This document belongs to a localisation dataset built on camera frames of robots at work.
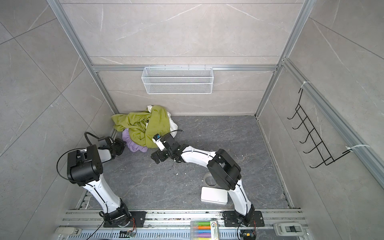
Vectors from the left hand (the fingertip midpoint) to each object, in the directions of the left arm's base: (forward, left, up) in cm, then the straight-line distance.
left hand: (125, 137), depth 101 cm
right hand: (-15, -25, +5) cm, 29 cm away
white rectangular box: (-40, -57, 0) cm, 70 cm away
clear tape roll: (-31, -56, -3) cm, 64 cm away
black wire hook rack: (-30, -103, +27) cm, 111 cm away
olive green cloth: (+6, -12, +3) cm, 14 cm away
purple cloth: (-7, -7, -1) cm, 10 cm away
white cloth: (+8, -33, +1) cm, 34 cm away
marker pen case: (-55, -50, -1) cm, 75 cm away
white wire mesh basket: (+28, -37, +26) cm, 53 cm away
